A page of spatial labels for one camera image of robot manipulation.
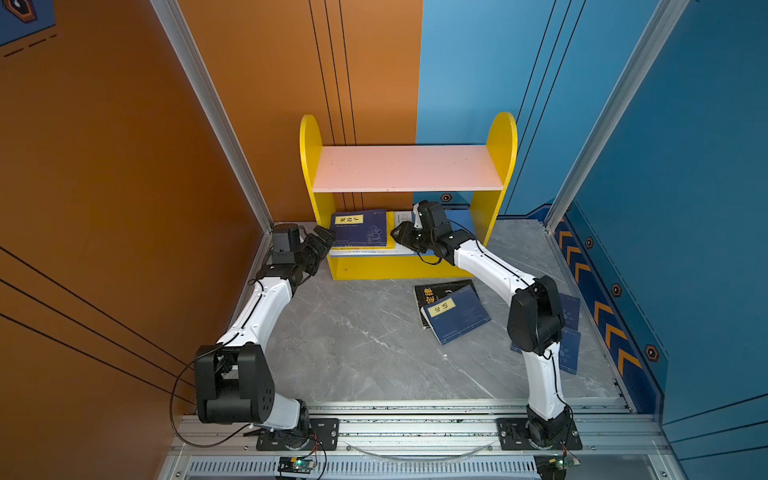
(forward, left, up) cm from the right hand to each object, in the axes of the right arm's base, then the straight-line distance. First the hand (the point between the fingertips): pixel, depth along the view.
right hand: (391, 234), depth 91 cm
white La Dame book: (+10, -3, -2) cm, 11 cm away
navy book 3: (-29, -52, -20) cm, 62 cm away
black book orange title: (-11, -11, -17) cm, 23 cm away
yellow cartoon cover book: (-2, 0, +1) cm, 2 cm away
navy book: (-18, -20, -18) cm, 32 cm away
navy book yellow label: (+3, +10, 0) cm, 10 cm away
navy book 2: (-16, -56, -20) cm, 62 cm away
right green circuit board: (-56, -38, -21) cm, 71 cm away
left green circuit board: (-56, +23, -21) cm, 64 cm away
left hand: (-5, +17, +4) cm, 18 cm away
